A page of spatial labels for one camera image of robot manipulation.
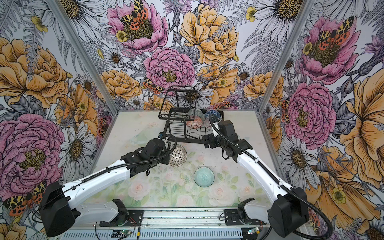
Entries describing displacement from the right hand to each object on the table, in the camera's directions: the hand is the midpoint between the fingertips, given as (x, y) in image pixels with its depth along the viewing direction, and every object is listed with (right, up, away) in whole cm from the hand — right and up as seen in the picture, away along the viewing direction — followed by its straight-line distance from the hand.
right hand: (211, 139), depth 81 cm
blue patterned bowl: (+4, +17, +33) cm, 38 cm away
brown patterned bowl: (-18, -10, +2) cm, 20 cm away
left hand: (-23, -9, 0) cm, 25 cm away
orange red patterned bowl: (-10, +10, +31) cm, 34 cm away
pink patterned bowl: (0, +9, +28) cm, 29 cm away
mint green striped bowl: (-4, -22, +6) cm, 23 cm away
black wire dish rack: (-14, +9, +5) cm, 18 cm away
